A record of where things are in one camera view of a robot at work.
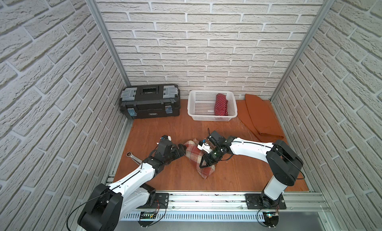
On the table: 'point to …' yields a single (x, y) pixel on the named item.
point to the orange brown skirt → (258, 116)
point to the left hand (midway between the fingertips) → (183, 148)
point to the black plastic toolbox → (150, 101)
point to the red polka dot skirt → (221, 105)
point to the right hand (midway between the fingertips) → (204, 164)
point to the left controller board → (145, 215)
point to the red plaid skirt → (195, 155)
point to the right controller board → (270, 218)
